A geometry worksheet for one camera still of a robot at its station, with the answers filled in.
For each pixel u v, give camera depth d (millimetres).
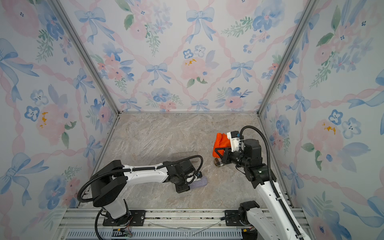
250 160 549
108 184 452
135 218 741
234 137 644
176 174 629
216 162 901
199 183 816
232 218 732
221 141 716
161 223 733
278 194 457
